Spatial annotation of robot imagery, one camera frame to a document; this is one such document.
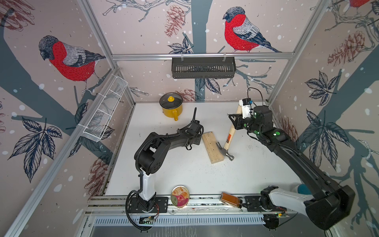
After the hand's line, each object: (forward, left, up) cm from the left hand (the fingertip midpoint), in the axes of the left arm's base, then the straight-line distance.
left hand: (198, 135), depth 98 cm
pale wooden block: (-14, -10, +1) cm, 17 cm away
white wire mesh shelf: (+9, +60, +16) cm, 63 cm away
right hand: (-3, -16, +27) cm, 32 cm away
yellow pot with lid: (+25, +21, +5) cm, 32 cm away
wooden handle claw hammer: (-13, -17, +18) cm, 28 cm away
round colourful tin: (-37, +10, +1) cm, 39 cm away
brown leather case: (-39, -16, +1) cm, 42 cm away
